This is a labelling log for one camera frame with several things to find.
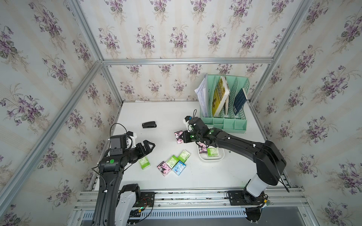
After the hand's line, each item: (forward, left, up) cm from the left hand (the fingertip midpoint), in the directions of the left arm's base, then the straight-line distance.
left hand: (150, 149), depth 72 cm
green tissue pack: (+5, -37, -15) cm, 40 cm away
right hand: (+10, -16, -5) cm, 20 cm away
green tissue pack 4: (-1, -11, -16) cm, 19 cm away
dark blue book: (+43, -61, -5) cm, 75 cm away
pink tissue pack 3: (-5, -6, -16) cm, 18 cm away
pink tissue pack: (+12, -14, -4) cm, 19 cm away
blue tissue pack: (-4, -15, -16) cm, 22 cm away
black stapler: (+27, +7, -16) cm, 33 cm away
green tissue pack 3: (-1, +6, -16) cm, 17 cm away
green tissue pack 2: (+2, -18, -15) cm, 24 cm away
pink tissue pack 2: (+8, -30, -14) cm, 35 cm away
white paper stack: (+35, -30, +9) cm, 47 cm away
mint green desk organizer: (+26, -55, -10) cm, 62 cm away
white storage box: (+3, -31, -17) cm, 35 cm away
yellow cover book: (+39, -44, +4) cm, 59 cm away
